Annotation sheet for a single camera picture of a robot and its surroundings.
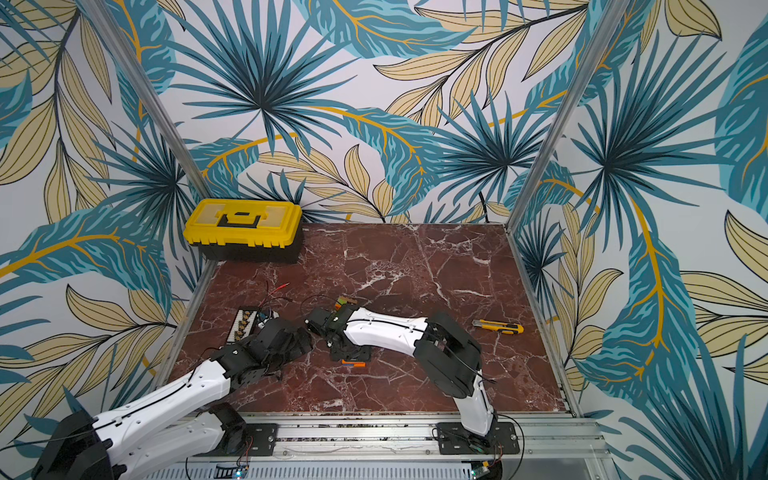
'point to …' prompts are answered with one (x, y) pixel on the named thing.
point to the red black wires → (277, 297)
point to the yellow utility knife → (503, 327)
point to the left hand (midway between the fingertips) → (298, 348)
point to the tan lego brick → (349, 299)
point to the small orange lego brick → (359, 364)
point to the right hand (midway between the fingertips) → (347, 356)
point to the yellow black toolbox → (245, 230)
